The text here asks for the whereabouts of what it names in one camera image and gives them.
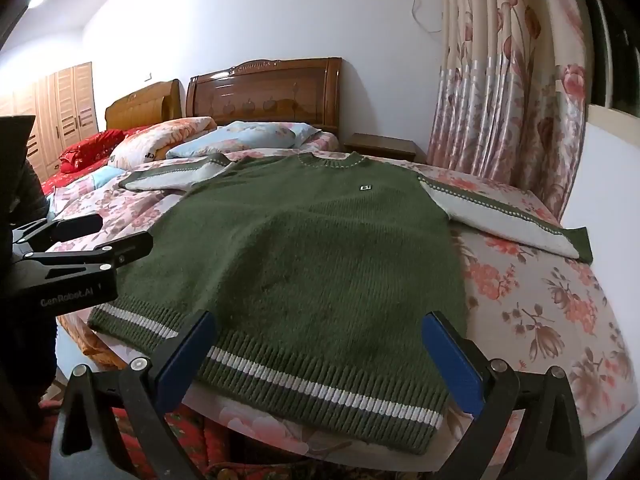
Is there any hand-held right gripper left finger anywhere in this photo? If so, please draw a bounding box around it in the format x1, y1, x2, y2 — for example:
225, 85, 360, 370
50, 310, 218, 480

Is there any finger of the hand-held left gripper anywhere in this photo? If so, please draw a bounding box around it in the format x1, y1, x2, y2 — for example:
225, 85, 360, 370
22, 231, 154, 282
10, 212, 104, 257

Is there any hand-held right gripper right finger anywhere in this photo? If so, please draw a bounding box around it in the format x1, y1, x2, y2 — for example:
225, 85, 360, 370
421, 310, 588, 480

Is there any green knit sweater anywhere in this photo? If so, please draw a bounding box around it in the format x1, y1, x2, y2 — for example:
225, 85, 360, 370
87, 151, 594, 456

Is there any person's left forearm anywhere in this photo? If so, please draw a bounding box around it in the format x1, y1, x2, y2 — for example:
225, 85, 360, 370
12, 157, 53, 241

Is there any red blanket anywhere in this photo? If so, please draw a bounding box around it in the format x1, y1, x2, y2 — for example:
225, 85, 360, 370
40, 129, 146, 196

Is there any red patterned quilt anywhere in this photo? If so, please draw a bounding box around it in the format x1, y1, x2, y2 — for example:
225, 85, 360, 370
40, 402, 221, 480

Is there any floral bed sheet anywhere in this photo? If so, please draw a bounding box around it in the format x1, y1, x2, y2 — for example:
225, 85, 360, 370
40, 130, 640, 461

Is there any floral pillow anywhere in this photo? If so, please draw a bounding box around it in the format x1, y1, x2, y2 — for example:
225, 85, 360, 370
109, 116, 218, 166

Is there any wooden wardrobe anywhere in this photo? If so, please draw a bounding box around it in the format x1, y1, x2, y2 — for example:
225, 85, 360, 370
0, 61, 98, 181

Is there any small wooden headboard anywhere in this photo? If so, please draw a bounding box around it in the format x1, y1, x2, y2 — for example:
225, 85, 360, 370
104, 79, 185, 132

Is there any light blue pillow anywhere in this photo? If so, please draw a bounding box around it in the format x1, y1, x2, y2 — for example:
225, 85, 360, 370
166, 121, 322, 160

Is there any large glossy wooden headboard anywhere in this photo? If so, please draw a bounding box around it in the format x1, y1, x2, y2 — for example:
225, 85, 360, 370
186, 57, 343, 147

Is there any wooden nightstand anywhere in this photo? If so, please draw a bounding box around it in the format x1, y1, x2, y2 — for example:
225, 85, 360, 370
344, 132, 427, 165

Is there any floral curtain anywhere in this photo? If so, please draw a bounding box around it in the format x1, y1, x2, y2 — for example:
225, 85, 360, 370
426, 0, 595, 231

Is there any dark window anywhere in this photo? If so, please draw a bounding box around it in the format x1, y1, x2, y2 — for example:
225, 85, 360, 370
575, 0, 640, 121

